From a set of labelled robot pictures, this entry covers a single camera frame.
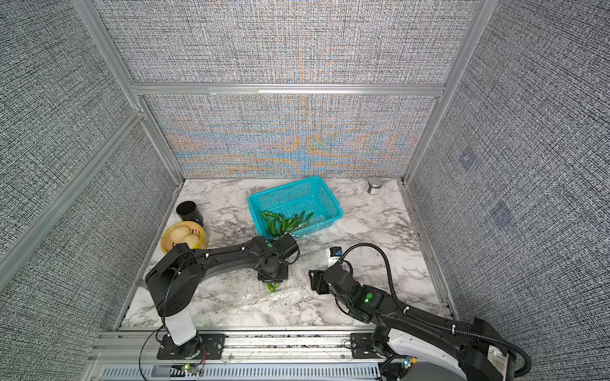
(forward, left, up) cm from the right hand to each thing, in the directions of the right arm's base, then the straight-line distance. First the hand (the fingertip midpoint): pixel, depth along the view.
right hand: (315, 268), depth 80 cm
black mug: (+25, +51, -2) cm, 57 cm away
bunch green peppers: (-4, +15, -8) cm, 18 cm away
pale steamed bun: (+16, +53, -5) cm, 56 cm away
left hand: (-1, +10, -8) cm, 13 cm away
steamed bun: (+13, +47, -5) cm, 49 cm away
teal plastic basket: (+33, +8, -11) cm, 36 cm away
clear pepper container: (-3, +18, -7) cm, 19 cm away
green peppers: (+23, +14, -9) cm, 28 cm away
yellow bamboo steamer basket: (+12, +57, -8) cm, 59 cm away
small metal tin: (+42, -29, -6) cm, 52 cm away
